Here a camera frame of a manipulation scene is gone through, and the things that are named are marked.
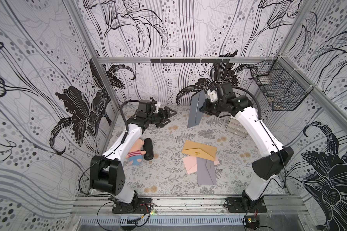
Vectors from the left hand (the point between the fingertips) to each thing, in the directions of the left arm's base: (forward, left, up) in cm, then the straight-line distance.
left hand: (174, 117), depth 79 cm
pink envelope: (-16, -11, -24) cm, 31 cm away
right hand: (+3, -14, +5) cm, 15 cm away
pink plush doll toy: (-14, +23, -19) cm, 33 cm away
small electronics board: (-45, -41, -25) cm, 66 cm away
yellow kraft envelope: (-10, -17, -20) cm, 27 cm away
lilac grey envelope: (-23, -20, -24) cm, 39 cm away
